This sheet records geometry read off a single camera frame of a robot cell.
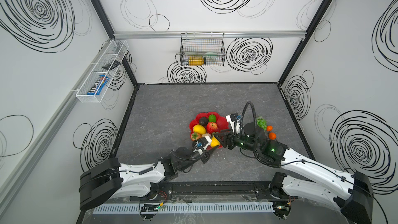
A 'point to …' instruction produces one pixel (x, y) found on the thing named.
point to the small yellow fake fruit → (214, 142)
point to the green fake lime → (212, 118)
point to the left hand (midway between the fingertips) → (215, 142)
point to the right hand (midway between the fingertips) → (216, 133)
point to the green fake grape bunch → (261, 123)
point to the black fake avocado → (203, 121)
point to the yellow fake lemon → (199, 128)
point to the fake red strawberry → (195, 136)
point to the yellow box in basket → (196, 60)
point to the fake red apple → (211, 127)
